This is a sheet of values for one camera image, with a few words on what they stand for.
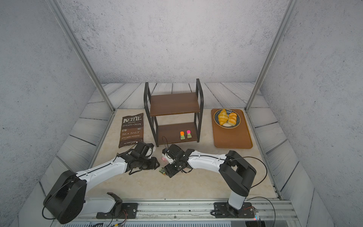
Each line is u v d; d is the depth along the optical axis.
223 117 1.08
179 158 0.65
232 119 1.08
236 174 0.45
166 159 0.77
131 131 1.05
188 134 0.98
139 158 0.68
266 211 0.74
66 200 0.41
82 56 0.88
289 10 0.71
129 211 0.73
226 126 1.08
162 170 0.85
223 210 0.73
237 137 1.03
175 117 1.15
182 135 0.97
